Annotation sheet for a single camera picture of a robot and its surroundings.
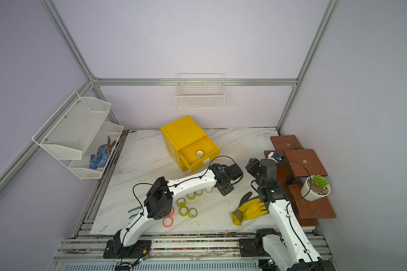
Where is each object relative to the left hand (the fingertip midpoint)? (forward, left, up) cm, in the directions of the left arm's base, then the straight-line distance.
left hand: (223, 186), depth 87 cm
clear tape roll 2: (0, +8, -5) cm, 9 cm away
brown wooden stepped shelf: (-3, -28, +25) cm, 38 cm away
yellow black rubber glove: (-11, -12, -4) cm, 17 cm away
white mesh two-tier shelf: (+18, +72, +20) cm, 77 cm away
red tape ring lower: (-16, +28, -6) cm, 33 cm away
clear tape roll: (+13, +12, +10) cm, 21 cm away
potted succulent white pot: (-9, -36, +18) cm, 41 cm away
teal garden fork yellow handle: (-10, +46, -5) cm, 47 cm away
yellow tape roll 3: (-12, +16, -5) cm, 20 cm away
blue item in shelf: (+10, +64, +10) cm, 66 cm away
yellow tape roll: (-5, +17, -4) cm, 18 cm away
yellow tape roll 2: (-11, +20, -5) cm, 24 cm away
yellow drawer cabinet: (+20, +21, +16) cm, 33 cm away
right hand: (+6, -15, +12) cm, 20 cm away
